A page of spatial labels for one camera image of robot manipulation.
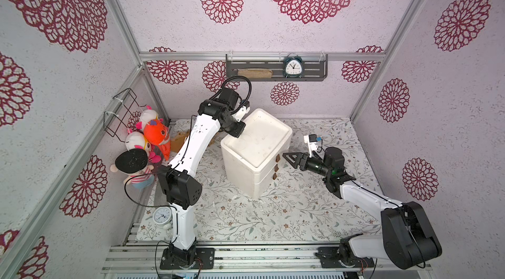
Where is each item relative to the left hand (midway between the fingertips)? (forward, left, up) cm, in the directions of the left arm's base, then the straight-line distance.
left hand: (238, 131), depth 83 cm
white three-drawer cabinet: (-15, -8, +1) cm, 17 cm away
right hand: (-9, -20, -4) cm, 22 cm away
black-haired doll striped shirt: (-14, +40, -2) cm, 42 cm away
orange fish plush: (+3, +37, -4) cm, 37 cm away
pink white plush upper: (+13, +45, -3) cm, 46 cm away
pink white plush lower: (-2, +44, -4) cm, 45 cm away
